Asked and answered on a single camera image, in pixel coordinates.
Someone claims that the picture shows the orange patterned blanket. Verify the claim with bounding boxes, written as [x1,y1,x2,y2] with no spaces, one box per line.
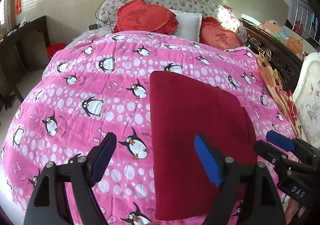
[256,55,301,138]

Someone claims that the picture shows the orange bag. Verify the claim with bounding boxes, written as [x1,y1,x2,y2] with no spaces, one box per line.
[285,37,303,54]

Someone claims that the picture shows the dark red folded garment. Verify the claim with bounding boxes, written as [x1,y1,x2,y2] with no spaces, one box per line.
[150,71,257,221]

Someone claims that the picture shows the dark shoes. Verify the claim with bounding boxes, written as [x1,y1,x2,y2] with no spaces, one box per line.
[4,94,17,111]

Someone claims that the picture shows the metal stair railing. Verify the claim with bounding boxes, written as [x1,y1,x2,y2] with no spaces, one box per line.
[291,0,319,45]

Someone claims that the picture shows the pink penguin quilt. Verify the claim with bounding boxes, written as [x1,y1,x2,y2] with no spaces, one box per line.
[1,31,295,224]

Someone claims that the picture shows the red heart cushion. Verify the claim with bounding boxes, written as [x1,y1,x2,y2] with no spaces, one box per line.
[200,17,243,50]

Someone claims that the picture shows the white pillow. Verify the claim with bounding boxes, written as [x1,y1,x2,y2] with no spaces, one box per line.
[170,9,202,42]

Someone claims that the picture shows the red bin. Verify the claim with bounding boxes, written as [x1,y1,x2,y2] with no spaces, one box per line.
[46,43,66,59]

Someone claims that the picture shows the dark wooden desk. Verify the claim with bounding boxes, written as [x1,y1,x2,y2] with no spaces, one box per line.
[1,15,50,102]

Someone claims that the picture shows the black power adapter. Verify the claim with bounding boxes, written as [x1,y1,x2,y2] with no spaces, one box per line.
[88,24,98,30]

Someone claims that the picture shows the floral padded headboard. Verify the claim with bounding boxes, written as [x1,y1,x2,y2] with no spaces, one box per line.
[97,0,247,44]

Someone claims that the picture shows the red round ruffled cushion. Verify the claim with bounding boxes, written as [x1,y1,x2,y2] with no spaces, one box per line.
[113,0,178,35]

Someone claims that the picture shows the dark carved wooden bed frame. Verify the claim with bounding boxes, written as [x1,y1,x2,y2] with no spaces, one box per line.
[240,20,303,91]

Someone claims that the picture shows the red wall decoration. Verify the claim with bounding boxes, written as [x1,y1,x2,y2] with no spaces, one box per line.
[15,0,22,15]

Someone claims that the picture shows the black charging cable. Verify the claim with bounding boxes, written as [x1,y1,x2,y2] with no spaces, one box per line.
[94,0,133,34]

